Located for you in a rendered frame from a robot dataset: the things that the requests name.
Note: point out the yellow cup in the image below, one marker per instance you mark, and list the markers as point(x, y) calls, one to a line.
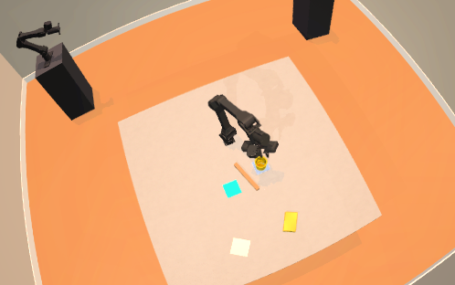
point(261, 162)

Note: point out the yellow rectangular block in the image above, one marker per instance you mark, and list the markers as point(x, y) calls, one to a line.
point(290, 219)

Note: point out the orange flat bar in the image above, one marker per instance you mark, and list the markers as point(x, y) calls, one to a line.
point(246, 176)

